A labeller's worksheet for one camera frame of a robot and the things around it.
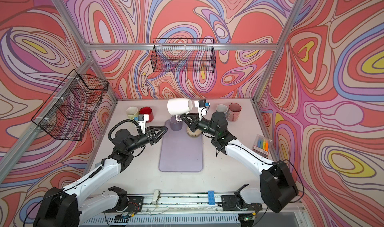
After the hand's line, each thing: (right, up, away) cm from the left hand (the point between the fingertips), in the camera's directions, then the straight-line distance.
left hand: (167, 130), depth 71 cm
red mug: (-19, +10, +32) cm, 39 cm away
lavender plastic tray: (+4, -16, +21) cm, 27 cm away
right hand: (+7, +5, +1) cm, 9 cm away
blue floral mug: (+32, +12, +30) cm, 45 cm away
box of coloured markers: (+56, -12, +23) cm, 61 cm away
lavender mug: (+1, 0, +28) cm, 28 cm away
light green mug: (-31, +9, +33) cm, 46 cm away
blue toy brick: (+22, -34, +3) cm, 41 cm away
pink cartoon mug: (+40, +10, +28) cm, 50 cm away
